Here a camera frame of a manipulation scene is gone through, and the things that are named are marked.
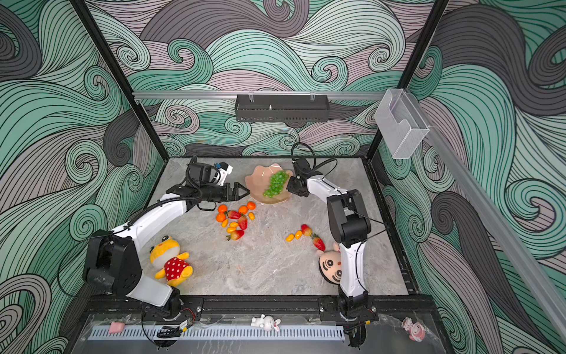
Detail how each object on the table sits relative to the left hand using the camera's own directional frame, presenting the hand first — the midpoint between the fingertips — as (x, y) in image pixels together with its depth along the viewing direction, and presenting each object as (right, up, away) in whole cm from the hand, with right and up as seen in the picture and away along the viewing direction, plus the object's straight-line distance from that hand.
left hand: (243, 191), depth 83 cm
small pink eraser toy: (-38, -42, -15) cm, 59 cm away
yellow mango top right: (+2, -12, +12) cm, 17 cm away
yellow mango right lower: (+19, -20, +7) cm, 28 cm away
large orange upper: (-12, -9, +15) cm, 21 cm away
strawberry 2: (+30, -21, +4) cm, 37 cm away
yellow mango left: (-10, -15, +11) cm, 21 cm away
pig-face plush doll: (+32, -25, -8) cm, 41 cm away
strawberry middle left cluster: (-1, -14, +9) cm, 17 cm away
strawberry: (+25, -17, +7) cm, 31 cm away
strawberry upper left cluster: (-6, -11, +12) cm, 17 cm away
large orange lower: (-12, -13, +12) cm, 21 cm away
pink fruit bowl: (+4, +3, +23) cm, 23 cm away
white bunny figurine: (+10, -40, -15) cm, 44 cm away
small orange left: (-2, -9, +14) cm, 17 cm away
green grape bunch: (+12, +2, +20) cm, 24 cm away
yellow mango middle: (-6, -15, +9) cm, 18 cm away
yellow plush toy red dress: (-28, -23, -4) cm, 36 cm away
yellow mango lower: (-7, -17, +9) cm, 20 cm away
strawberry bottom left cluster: (-4, -19, +7) cm, 20 cm away
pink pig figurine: (+56, -42, -17) cm, 72 cm away
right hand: (+21, 0, +18) cm, 28 cm away
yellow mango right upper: (+22, -19, +7) cm, 30 cm away
